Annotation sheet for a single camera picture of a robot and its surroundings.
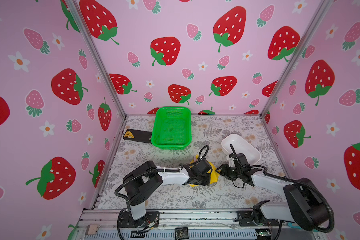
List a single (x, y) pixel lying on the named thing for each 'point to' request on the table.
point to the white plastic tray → (241, 146)
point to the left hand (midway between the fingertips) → (211, 181)
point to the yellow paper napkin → (214, 174)
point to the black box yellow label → (138, 135)
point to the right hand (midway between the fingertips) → (216, 171)
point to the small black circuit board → (181, 233)
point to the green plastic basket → (172, 128)
